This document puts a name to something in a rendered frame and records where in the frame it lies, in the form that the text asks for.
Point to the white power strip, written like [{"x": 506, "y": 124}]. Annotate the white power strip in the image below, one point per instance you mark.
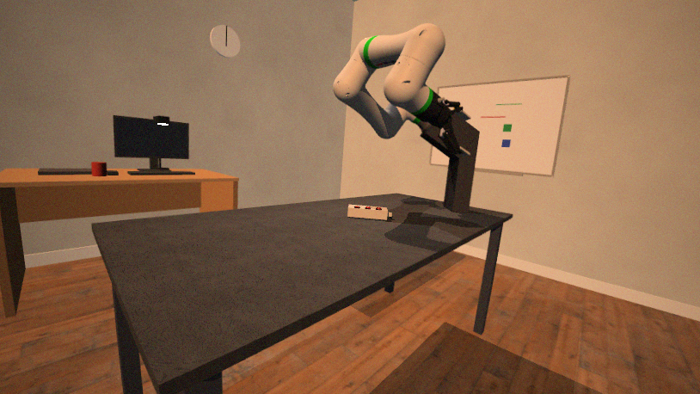
[{"x": 368, "y": 212}]

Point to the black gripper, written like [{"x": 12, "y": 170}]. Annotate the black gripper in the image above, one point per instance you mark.
[{"x": 443, "y": 123}]

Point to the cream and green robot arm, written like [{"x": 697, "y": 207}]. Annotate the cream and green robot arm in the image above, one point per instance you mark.
[{"x": 404, "y": 88}]

